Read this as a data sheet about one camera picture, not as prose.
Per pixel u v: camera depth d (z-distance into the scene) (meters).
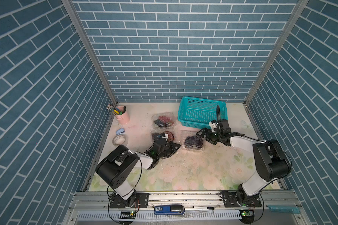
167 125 1.00
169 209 0.67
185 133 0.98
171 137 0.95
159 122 1.04
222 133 0.75
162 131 0.96
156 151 0.71
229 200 0.73
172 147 0.79
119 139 0.98
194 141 0.92
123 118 1.01
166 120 1.03
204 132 0.86
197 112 1.15
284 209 0.72
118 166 0.46
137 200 0.72
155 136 0.92
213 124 0.89
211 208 0.71
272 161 0.47
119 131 0.99
